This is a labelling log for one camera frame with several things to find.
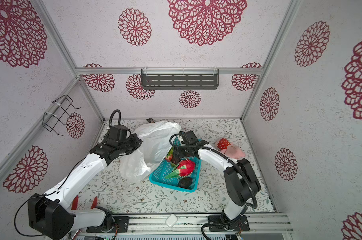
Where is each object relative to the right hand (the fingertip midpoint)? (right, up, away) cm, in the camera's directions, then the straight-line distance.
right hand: (177, 150), depth 89 cm
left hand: (-18, +6, -9) cm, 21 cm away
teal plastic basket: (-11, -16, -1) cm, 19 cm away
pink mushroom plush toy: (+31, +1, +6) cm, 31 cm away
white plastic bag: (-14, +7, +9) cm, 18 cm away
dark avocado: (+4, -17, -7) cm, 19 cm away
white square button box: (-3, -33, -14) cm, 36 cm away
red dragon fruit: (+5, -10, -4) cm, 12 cm away
